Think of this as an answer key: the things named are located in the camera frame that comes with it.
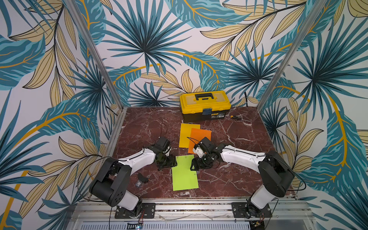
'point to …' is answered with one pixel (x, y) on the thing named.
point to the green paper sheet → (183, 178)
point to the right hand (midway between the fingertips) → (195, 168)
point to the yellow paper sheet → (185, 134)
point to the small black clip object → (142, 178)
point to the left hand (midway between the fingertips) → (172, 166)
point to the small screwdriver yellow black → (232, 116)
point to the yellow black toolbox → (200, 106)
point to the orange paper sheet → (197, 135)
